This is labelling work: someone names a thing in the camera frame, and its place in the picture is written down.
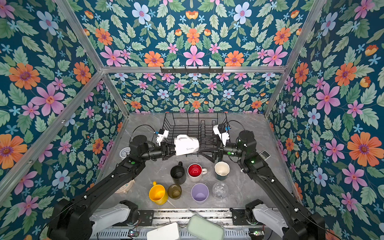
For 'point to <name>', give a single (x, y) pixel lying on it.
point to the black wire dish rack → (190, 128)
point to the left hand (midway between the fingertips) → (182, 147)
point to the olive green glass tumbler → (174, 191)
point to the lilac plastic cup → (200, 193)
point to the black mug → (178, 174)
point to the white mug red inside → (195, 172)
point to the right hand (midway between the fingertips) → (203, 145)
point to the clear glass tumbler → (220, 190)
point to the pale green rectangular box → (203, 229)
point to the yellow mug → (158, 194)
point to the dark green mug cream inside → (222, 169)
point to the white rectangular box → (170, 232)
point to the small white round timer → (124, 152)
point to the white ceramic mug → (184, 144)
